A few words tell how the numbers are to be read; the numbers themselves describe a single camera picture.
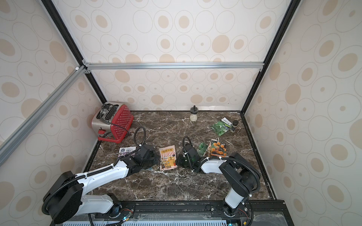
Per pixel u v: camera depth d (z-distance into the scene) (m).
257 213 0.73
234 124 1.01
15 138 0.53
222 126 1.10
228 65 1.82
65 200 0.41
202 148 0.97
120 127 0.97
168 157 0.92
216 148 0.97
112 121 0.91
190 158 0.70
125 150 0.95
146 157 0.66
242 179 0.46
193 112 1.07
